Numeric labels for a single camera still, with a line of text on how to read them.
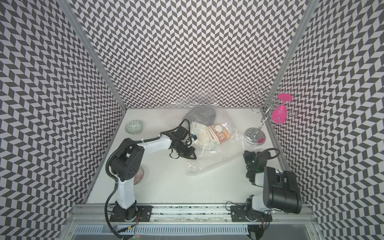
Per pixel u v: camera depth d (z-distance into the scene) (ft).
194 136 2.86
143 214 2.39
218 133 3.15
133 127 3.45
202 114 3.49
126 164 1.65
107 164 1.60
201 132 3.25
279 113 2.72
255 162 2.32
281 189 2.28
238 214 2.38
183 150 2.66
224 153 3.11
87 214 2.41
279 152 3.24
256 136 3.25
